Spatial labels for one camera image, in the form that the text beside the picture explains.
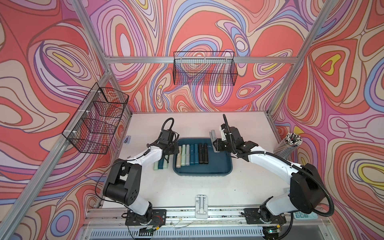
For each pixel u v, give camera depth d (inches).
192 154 36.7
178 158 35.8
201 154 36.5
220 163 35.6
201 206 29.6
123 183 17.5
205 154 36.7
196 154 36.4
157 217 28.4
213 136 34.1
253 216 29.2
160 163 35.1
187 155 36.2
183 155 35.9
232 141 25.2
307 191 16.6
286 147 34.1
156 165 34.8
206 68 37.7
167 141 28.3
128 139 40.0
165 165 35.0
